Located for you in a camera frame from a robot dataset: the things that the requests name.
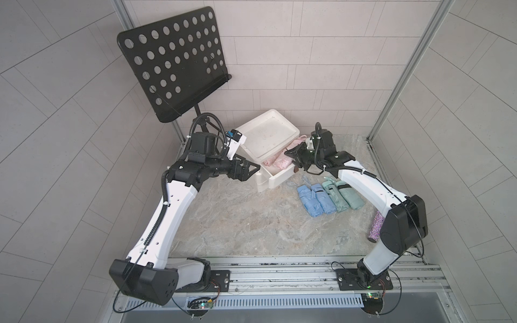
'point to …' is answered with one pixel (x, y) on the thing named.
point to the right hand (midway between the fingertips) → (283, 153)
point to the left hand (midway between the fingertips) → (254, 162)
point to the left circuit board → (198, 307)
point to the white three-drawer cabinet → (266, 136)
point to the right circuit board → (373, 302)
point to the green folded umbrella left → (333, 193)
